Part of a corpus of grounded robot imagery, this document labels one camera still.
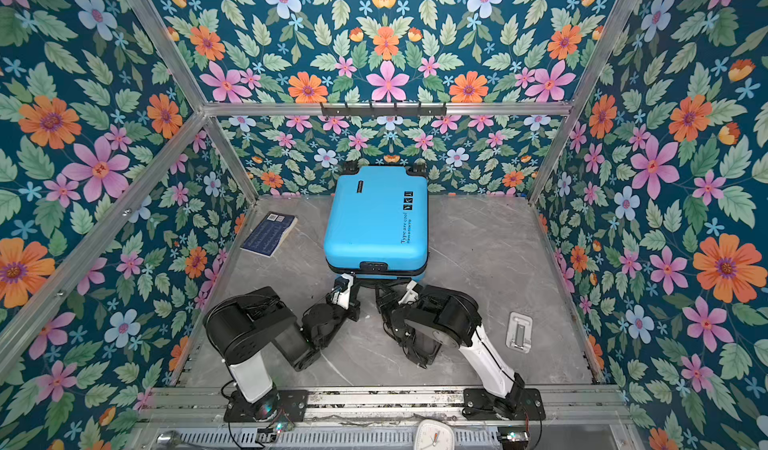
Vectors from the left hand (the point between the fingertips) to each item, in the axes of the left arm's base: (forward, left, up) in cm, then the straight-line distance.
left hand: (362, 278), depth 86 cm
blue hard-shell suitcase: (+13, -5, +10) cm, 17 cm away
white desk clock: (-38, -17, -6) cm, 42 cm away
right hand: (-1, -3, -4) cm, 5 cm away
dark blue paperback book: (+23, +37, -8) cm, 44 cm away
